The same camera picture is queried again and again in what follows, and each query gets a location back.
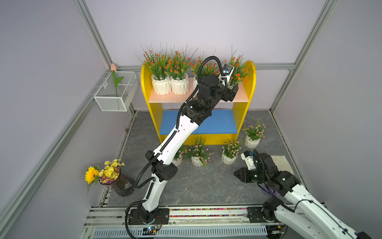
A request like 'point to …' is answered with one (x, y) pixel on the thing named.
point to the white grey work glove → (282, 163)
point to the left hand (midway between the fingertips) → (231, 79)
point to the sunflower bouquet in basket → (112, 175)
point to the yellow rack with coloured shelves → (222, 128)
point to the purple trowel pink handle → (265, 188)
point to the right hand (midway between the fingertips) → (235, 172)
